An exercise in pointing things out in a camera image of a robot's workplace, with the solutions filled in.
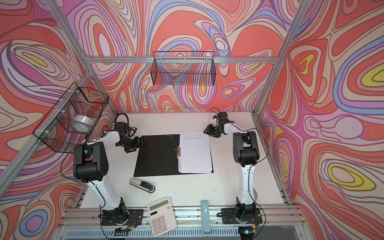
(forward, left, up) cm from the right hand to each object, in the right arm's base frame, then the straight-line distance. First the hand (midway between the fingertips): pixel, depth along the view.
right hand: (207, 134), depth 105 cm
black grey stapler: (-35, +40, +3) cm, 53 cm away
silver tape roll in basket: (-10, +65, +31) cm, 73 cm away
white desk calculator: (-50, +27, +1) cm, 57 cm away
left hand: (-8, +44, +2) cm, 45 cm away
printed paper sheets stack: (-15, +9, -1) cm, 18 cm away
